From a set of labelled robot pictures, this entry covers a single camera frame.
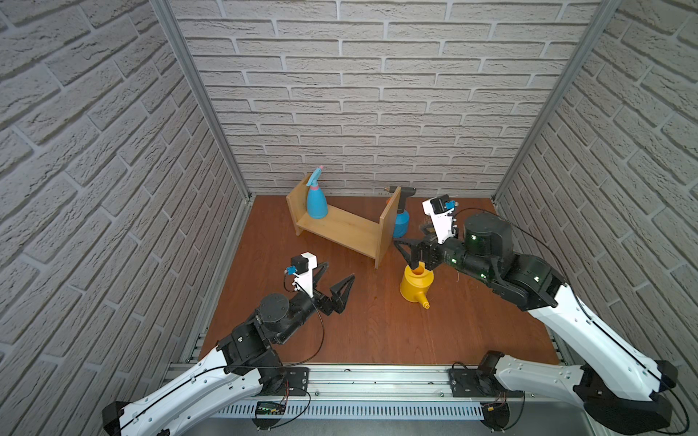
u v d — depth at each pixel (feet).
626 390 1.25
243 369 1.61
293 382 2.44
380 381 2.51
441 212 1.64
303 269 1.77
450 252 1.67
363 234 3.20
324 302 1.81
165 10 2.28
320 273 2.17
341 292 1.84
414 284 2.71
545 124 3.03
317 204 3.24
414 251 1.68
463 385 2.38
